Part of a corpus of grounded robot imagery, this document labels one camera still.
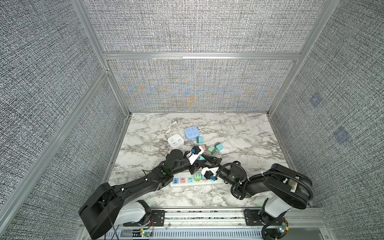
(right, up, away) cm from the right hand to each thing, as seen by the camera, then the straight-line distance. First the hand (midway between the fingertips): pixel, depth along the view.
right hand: (203, 154), depth 77 cm
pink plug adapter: (+3, +1, +20) cm, 20 cm away
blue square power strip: (-6, +10, +26) cm, 29 cm away
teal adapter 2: (+12, +1, +21) cm, 24 cm away
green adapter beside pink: (+7, -1, +19) cm, 20 cm away
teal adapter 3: (-1, -1, -3) cm, 4 cm away
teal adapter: (0, +6, +23) cm, 24 cm away
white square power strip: (-16, +5, +23) cm, 29 cm away
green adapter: (-3, -12, +2) cm, 12 cm away
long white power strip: (-8, -16, +6) cm, 18 cm away
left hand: (0, -2, 0) cm, 2 cm away
